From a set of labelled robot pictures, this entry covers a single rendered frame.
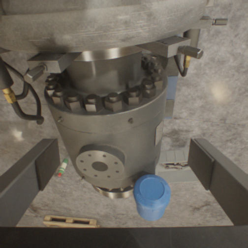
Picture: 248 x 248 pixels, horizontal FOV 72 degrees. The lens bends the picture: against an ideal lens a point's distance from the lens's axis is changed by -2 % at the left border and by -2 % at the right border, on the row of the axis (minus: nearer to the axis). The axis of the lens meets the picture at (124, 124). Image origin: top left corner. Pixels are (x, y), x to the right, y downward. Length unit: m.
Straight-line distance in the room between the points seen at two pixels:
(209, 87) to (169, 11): 1.23
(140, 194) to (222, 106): 1.23
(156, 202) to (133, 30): 0.64
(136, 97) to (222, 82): 1.12
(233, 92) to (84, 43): 1.48
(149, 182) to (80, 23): 0.67
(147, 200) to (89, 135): 0.36
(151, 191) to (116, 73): 0.51
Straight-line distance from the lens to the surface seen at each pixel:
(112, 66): 0.66
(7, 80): 0.85
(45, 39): 0.44
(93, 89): 0.72
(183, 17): 0.51
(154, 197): 0.80
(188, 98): 1.65
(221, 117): 1.87
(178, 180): 2.33
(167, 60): 1.18
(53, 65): 0.42
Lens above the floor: 1.36
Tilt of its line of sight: 49 degrees down
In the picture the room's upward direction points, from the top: 171 degrees counter-clockwise
